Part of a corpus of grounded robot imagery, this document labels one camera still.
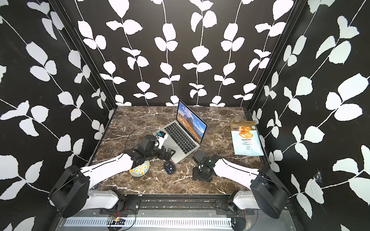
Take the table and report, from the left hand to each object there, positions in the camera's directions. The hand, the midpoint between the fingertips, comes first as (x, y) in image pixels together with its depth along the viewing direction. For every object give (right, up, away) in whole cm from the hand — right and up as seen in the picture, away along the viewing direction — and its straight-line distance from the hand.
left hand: (170, 147), depth 85 cm
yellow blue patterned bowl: (-19, -14, +1) cm, 24 cm away
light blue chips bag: (+51, +3, +14) cm, 53 cm away
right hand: (+14, -17, -3) cm, 22 cm away
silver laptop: (+8, +5, +17) cm, 19 cm away
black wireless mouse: (-1, -13, +1) cm, 13 cm away
